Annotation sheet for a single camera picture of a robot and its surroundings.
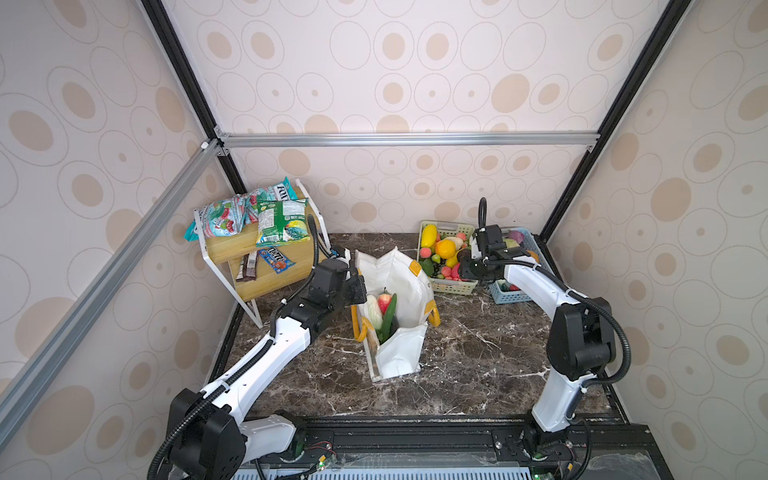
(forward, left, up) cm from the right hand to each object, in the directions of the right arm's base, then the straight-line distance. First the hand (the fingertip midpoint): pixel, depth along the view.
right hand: (466, 267), depth 95 cm
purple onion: (+18, -23, -4) cm, 29 cm away
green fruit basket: (+5, +5, -10) cm, 12 cm away
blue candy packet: (-1, +59, +6) cm, 59 cm away
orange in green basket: (+12, +5, -4) cm, 13 cm away
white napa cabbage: (-11, +30, -8) cm, 33 cm away
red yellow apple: (-8, +26, -6) cm, 28 cm away
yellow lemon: (+18, +10, -3) cm, 21 cm away
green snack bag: (-5, +51, +25) cm, 57 cm away
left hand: (-12, +29, +12) cm, 34 cm away
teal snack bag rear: (+9, +54, +24) cm, 60 cm away
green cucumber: (-15, +25, -5) cm, 30 cm away
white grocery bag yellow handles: (-13, +17, -4) cm, 22 cm away
